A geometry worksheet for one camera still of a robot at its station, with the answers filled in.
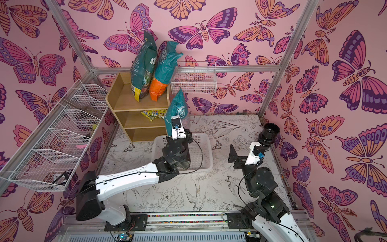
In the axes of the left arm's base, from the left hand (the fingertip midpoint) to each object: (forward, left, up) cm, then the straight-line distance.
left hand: (181, 122), depth 66 cm
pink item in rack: (-5, +48, -12) cm, 50 cm away
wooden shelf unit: (+20, +28, -20) cm, 40 cm away
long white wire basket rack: (-15, +57, -9) cm, 59 cm away
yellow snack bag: (+21, +21, -16) cm, 34 cm away
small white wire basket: (+41, -5, -3) cm, 41 cm away
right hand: (-9, -26, -5) cm, 28 cm away
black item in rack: (-20, +48, -13) cm, 54 cm away
